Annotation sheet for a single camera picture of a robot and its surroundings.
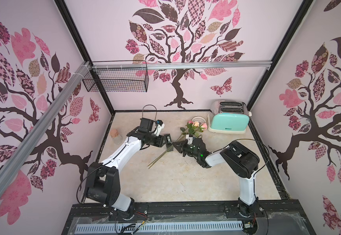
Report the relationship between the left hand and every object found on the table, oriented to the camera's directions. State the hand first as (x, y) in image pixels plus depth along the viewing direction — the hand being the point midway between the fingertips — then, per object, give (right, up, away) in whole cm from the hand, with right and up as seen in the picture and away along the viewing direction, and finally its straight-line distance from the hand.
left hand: (162, 142), depth 86 cm
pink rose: (+28, +9, +15) cm, 33 cm away
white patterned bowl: (+27, +14, +25) cm, 39 cm away
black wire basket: (-58, +66, +77) cm, 117 cm away
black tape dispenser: (+3, +1, +9) cm, 10 cm away
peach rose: (+22, +11, +15) cm, 29 cm away
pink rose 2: (+17, +7, +12) cm, 22 cm away
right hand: (+5, 0, +2) cm, 6 cm away
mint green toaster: (+44, +16, +12) cm, 49 cm away
